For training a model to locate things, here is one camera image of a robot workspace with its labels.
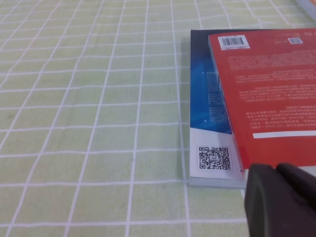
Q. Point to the white orange-edged book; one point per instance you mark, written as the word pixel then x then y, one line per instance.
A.
pixel 308 7

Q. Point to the red cover book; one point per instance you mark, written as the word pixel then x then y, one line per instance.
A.
pixel 268 82

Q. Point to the blue cover book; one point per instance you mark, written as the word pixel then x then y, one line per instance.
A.
pixel 213 158

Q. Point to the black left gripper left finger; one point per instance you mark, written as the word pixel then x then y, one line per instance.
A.
pixel 272 207

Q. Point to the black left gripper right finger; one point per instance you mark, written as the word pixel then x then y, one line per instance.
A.
pixel 303 183

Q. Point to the green checkered tablecloth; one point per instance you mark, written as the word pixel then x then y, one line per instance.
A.
pixel 94 116

